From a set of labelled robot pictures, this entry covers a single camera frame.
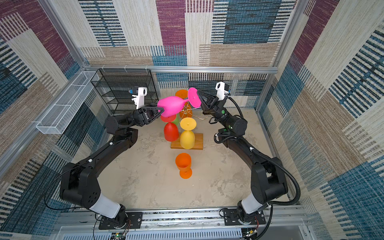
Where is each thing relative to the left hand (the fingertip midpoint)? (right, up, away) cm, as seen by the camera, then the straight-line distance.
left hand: (165, 111), depth 57 cm
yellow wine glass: (+7, -11, +17) cm, 21 cm away
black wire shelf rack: (-45, +22, +48) cm, 69 cm away
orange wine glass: (+5, -25, +23) cm, 34 cm away
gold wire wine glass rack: (0, -18, +42) cm, 45 cm away
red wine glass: (-1, -8, +21) cm, 22 cm away
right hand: (+11, +5, -2) cm, 12 cm away
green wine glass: (+3, -3, +13) cm, 13 cm away
